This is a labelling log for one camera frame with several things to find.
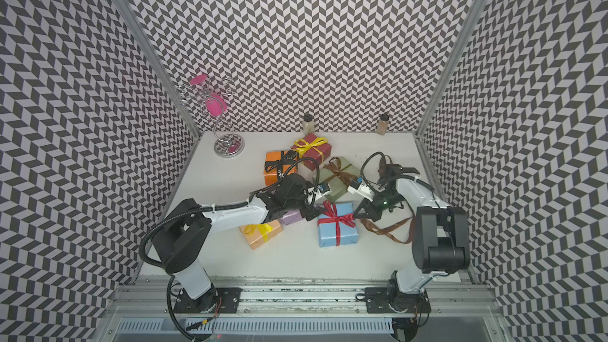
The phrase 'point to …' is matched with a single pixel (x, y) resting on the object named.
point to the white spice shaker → (308, 124)
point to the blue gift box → (327, 231)
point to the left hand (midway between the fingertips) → (319, 199)
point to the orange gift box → (271, 176)
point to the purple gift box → (291, 217)
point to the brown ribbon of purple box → (381, 230)
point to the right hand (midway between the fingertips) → (359, 217)
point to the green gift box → (337, 185)
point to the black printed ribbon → (287, 157)
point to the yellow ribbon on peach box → (264, 228)
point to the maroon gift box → (325, 148)
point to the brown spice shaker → (381, 124)
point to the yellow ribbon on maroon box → (302, 146)
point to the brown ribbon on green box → (335, 167)
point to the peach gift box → (257, 233)
